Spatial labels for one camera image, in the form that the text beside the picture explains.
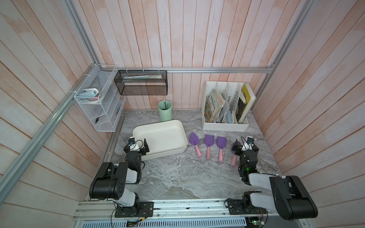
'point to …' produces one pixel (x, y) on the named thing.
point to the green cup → (165, 110)
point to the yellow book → (250, 97)
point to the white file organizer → (227, 119)
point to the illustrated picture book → (213, 106)
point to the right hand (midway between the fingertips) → (244, 140)
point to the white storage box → (162, 138)
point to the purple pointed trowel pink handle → (194, 140)
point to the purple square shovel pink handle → (209, 140)
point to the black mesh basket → (142, 82)
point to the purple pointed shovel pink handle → (233, 163)
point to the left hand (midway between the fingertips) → (138, 141)
